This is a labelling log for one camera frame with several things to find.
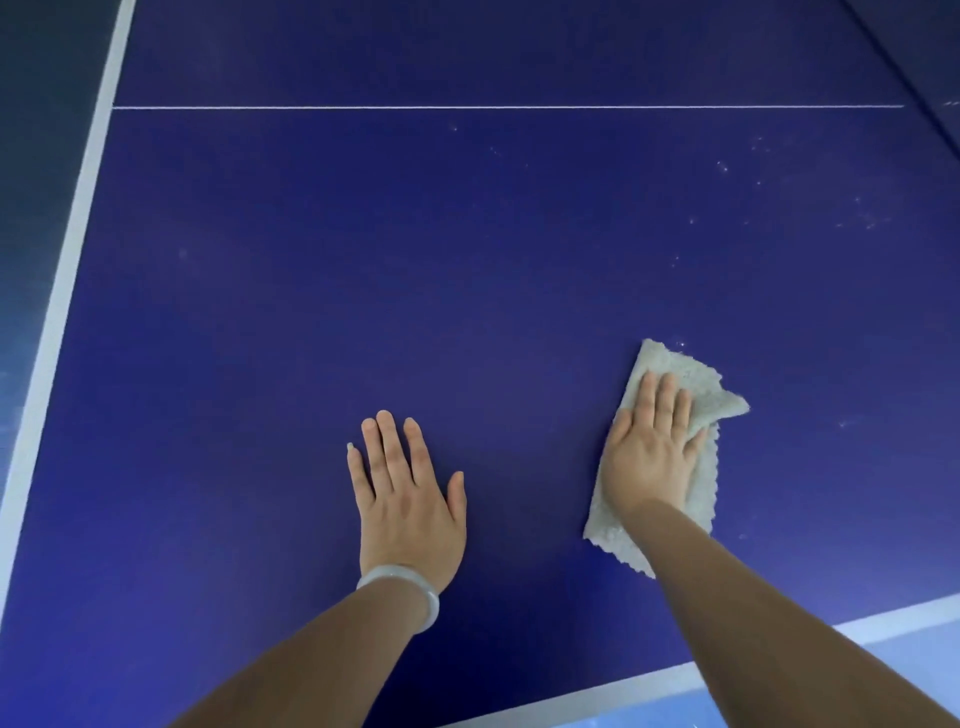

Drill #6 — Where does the person's right hand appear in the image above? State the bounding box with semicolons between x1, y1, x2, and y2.
599;371;710;523

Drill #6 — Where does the person's left hand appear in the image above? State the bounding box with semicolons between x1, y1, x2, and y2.
346;410;469;595

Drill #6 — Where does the grey cleaning cloth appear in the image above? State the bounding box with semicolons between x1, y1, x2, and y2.
583;338;751;580

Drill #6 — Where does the person's right forearm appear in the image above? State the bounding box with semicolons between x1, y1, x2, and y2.
626;500;960;728

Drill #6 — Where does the person's left forearm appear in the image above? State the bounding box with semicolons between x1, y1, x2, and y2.
168;578;429;728

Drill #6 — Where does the white jade bangle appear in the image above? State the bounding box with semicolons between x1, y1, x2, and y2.
356;564;442;635

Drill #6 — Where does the blue table tennis table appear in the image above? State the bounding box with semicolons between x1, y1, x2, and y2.
0;0;960;728

